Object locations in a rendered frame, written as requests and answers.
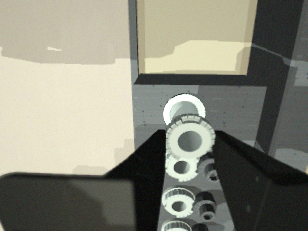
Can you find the grey metal plate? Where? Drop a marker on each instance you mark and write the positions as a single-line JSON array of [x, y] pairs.
[[232, 104]]

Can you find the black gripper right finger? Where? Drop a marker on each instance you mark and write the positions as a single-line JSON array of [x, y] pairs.
[[262, 193]]

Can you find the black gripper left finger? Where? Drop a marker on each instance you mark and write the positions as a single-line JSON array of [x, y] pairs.
[[73, 202]]

